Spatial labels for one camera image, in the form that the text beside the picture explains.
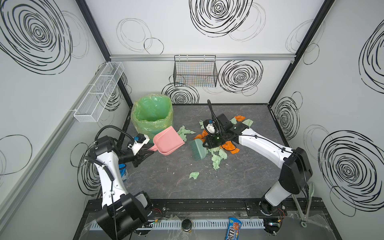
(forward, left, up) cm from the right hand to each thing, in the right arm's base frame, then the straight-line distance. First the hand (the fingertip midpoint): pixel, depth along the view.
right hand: (202, 145), depth 79 cm
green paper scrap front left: (-10, +4, -16) cm, 19 cm away
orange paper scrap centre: (-6, -12, +11) cm, 17 cm away
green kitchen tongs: (-30, -49, -15) cm, 59 cm away
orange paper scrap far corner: (+32, -29, -15) cm, 46 cm away
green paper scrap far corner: (+28, -24, -14) cm, 40 cm away
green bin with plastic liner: (+25, +34, -1) cm, 42 cm away
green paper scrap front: (+2, -10, -15) cm, 18 cm away
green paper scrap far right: (+28, -35, -15) cm, 47 cm away
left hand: (-5, +27, +5) cm, 27 cm away
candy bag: (-33, -15, -14) cm, 39 cm away
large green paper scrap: (+19, +13, -15) cm, 27 cm away
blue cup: (-19, +31, +14) cm, 39 cm away
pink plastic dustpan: (0, +18, +3) cm, 19 cm away
